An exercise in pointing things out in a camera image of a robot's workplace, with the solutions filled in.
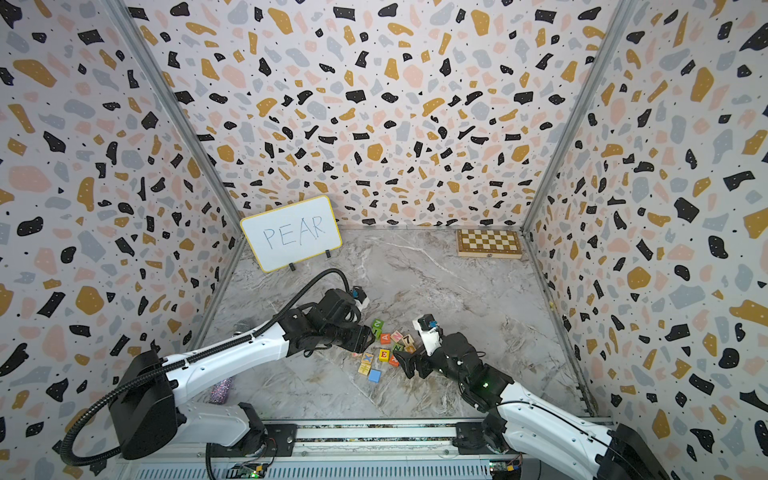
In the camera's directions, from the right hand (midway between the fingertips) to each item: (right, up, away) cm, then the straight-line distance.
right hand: (409, 343), depth 78 cm
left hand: (-10, +2, +2) cm, 11 cm away
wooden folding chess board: (+31, +28, +36) cm, 55 cm away
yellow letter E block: (-7, -6, +9) cm, 13 cm away
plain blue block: (-10, -11, +5) cm, 15 cm away
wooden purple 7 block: (0, -2, +12) cm, 12 cm away
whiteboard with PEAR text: (-40, +31, +25) cm, 57 cm away
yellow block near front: (-13, -9, +7) cm, 17 cm away
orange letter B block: (-7, -2, +12) cm, 14 cm away
